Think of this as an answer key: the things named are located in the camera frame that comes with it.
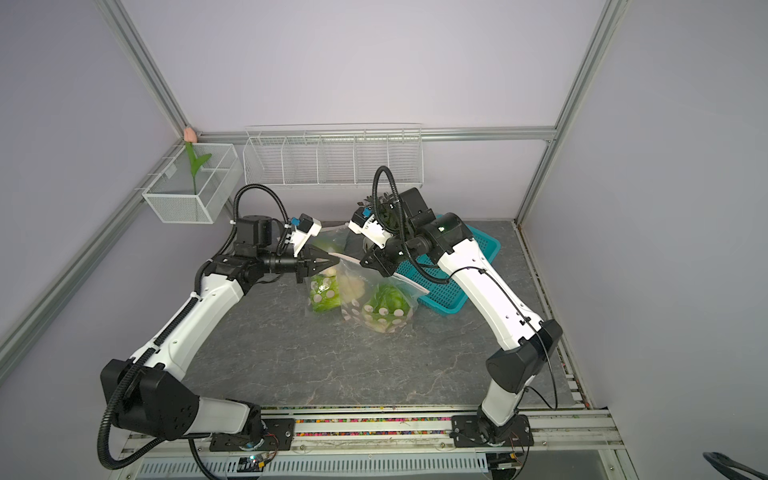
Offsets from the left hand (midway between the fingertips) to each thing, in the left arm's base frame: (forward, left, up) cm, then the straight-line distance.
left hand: (336, 261), depth 72 cm
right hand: (-1, -8, +2) cm, 8 cm away
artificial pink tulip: (+37, +43, +4) cm, 57 cm away
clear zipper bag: (+13, -2, -29) cm, 32 cm away
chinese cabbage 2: (+3, +7, -20) cm, 21 cm away
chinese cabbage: (-7, -12, -12) cm, 18 cm away
